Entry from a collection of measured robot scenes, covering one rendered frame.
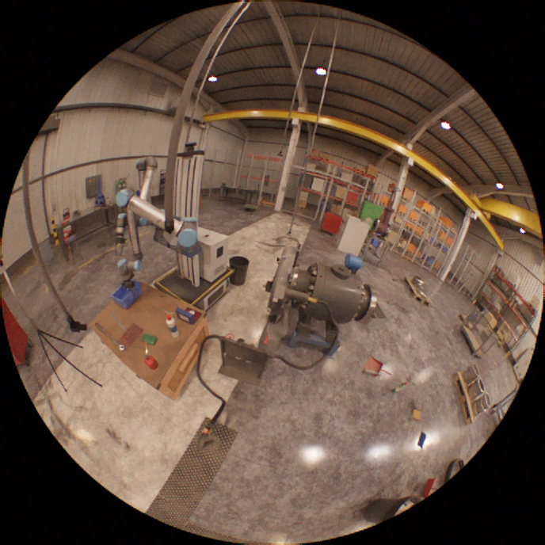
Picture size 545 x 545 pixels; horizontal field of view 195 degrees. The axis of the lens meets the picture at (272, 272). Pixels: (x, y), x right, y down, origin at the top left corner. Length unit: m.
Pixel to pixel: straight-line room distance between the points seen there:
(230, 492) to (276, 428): 0.77
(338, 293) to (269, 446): 1.53
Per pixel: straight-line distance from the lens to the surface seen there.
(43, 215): 8.42
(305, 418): 1.69
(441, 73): 8.31
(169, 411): 1.67
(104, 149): 8.84
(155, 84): 10.66
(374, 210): 8.66
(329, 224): 6.80
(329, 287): 1.52
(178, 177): 1.74
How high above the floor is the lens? 1.57
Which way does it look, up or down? 32 degrees down
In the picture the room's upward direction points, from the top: 13 degrees clockwise
